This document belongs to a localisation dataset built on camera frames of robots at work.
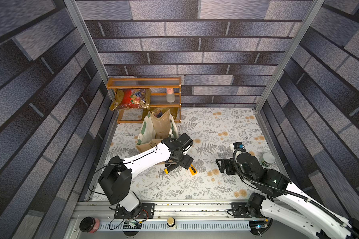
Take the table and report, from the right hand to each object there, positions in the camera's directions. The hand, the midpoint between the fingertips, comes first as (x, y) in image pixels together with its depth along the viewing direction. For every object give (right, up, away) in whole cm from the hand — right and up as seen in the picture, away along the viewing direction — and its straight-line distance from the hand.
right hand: (221, 159), depth 73 cm
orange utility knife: (-13, -10, +13) cm, 21 cm away
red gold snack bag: (-54, +35, +25) cm, 68 cm away
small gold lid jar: (-25, -22, -14) cm, 36 cm away
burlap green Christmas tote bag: (-39, +14, +24) cm, 48 cm away
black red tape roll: (-62, -27, -8) cm, 68 cm away
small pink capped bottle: (-28, +37, +28) cm, 54 cm away
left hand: (-18, -3, +9) cm, 20 cm away
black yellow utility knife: (-27, -9, +14) cm, 32 cm away
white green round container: (+30, -4, +12) cm, 33 cm away
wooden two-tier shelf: (-31, +39, +26) cm, 56 cm away
